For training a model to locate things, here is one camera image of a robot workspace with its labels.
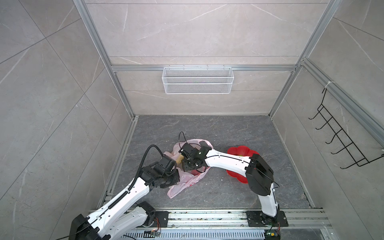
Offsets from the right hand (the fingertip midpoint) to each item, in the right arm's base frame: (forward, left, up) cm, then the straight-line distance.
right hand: (186, 165), depth 87 cm
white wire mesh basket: (+51, -8, +24) cm, 57 cm away
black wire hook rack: (-5, -72, +26) cm, 77 cm away
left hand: (-8, +3, +5) cm, 10 cm away
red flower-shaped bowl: (+10, -37, -3) cm, 39 cm away
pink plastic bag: (-9, -1, +2) cm, 9 cm away
